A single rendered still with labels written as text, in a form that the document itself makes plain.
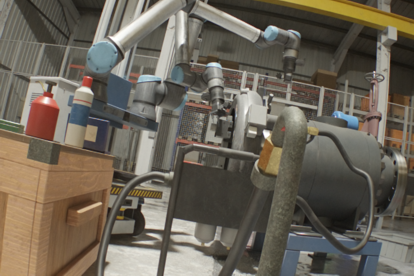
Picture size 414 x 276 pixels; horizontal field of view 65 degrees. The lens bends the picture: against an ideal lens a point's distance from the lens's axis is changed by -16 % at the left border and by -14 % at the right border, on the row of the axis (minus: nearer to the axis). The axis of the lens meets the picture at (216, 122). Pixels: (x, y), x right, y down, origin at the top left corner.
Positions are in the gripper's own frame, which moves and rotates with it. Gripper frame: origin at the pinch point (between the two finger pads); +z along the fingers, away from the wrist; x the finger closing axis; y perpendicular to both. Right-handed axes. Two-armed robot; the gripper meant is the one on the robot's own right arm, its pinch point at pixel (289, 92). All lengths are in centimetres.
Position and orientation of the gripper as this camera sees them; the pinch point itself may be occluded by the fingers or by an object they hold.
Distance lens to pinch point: 220.9
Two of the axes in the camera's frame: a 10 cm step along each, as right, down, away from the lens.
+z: -1.9, 9.8, -0.6
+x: -1.6, -0.9, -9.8
